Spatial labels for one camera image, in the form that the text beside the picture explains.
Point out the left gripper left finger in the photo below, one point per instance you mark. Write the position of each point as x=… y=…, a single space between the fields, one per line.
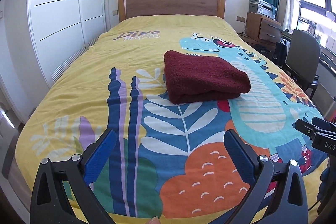
x=49 y=202

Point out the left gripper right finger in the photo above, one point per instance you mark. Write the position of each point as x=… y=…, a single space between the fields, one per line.
x=288 y=203

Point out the maroon knit sweater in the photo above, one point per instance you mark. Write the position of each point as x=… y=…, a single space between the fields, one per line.
x=202 y=78

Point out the desk with glass top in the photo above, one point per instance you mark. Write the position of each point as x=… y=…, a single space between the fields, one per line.
x=324 y=97

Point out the dark grey desk chair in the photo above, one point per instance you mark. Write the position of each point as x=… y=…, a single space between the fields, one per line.
x=303 y=59

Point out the wooden nightstand drawers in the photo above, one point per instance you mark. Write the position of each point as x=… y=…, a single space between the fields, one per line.
x=260 y=27

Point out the yellow dinosaur bedspread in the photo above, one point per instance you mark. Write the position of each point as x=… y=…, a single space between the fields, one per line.
x=169 y=160

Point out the grey boxes on nightstand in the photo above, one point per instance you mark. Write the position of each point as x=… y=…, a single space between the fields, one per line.
x=263 y=8

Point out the wooden headboard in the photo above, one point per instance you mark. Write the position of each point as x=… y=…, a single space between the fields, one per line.
x=132 y=8

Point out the white wardrobe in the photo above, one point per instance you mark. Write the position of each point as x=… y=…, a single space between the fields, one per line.
x=62 y=30

